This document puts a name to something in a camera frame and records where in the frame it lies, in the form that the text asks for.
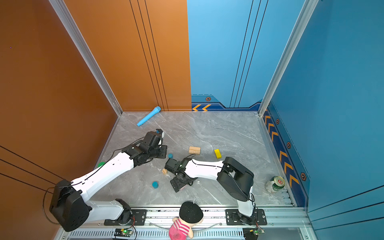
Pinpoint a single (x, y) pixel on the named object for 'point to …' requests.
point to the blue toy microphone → (155, 110)
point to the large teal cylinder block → (155, 184)
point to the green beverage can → (279, 183)
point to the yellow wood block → (218, 153)
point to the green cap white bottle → (101, 164)
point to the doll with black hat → (190, 214)
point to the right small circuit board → (258, 231)
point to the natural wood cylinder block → (164, 171)
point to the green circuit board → (125, 232)
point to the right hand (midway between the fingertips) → (181, 184)
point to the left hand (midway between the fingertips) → (166, 148)
